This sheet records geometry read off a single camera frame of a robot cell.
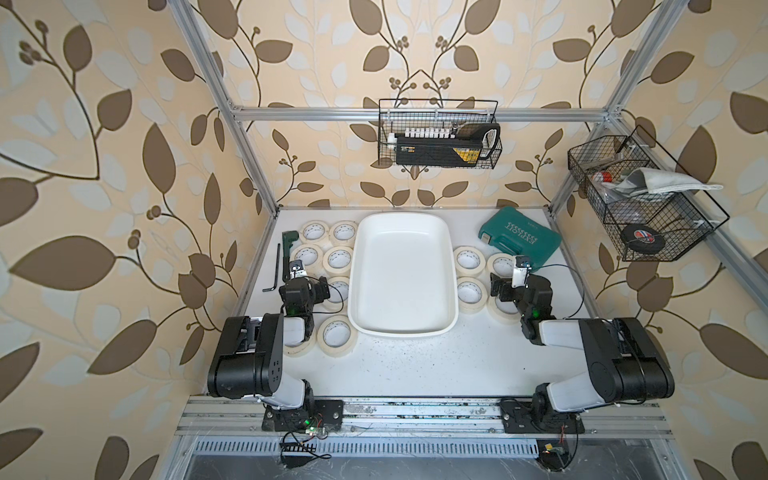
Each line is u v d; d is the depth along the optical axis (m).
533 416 0.72
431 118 0.91
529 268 0.78
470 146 0.83
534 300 0.72
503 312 0.89
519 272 0.81
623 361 0.45
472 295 0.96
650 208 0.73
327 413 0.74
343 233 1.13
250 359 0.44
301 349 0.83
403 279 0.99
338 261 1.05
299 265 0.83
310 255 1.06
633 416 0.75
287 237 1.11
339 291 0.95
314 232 1.13
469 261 1.05
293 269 0.81
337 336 0.87
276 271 1.02
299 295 0.73
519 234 1.06
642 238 0.72
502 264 1.04
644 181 0.64
